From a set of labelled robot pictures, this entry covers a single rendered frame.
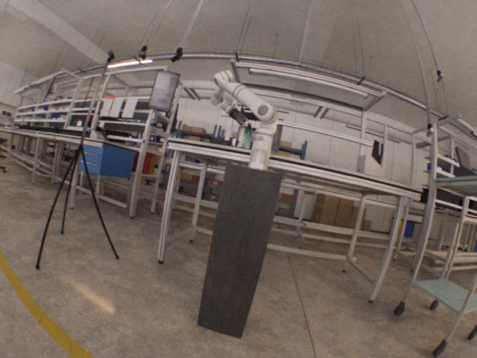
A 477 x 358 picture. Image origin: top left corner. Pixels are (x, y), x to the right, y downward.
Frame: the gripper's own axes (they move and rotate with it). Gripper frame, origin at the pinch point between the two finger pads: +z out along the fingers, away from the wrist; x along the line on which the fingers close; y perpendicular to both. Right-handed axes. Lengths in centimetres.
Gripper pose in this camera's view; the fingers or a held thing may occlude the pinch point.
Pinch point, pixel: (250, 126)
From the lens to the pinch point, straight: 138.4
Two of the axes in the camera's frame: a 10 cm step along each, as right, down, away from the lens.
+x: -6.8, 7.3, 0.8
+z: 7.1, 6.9, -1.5
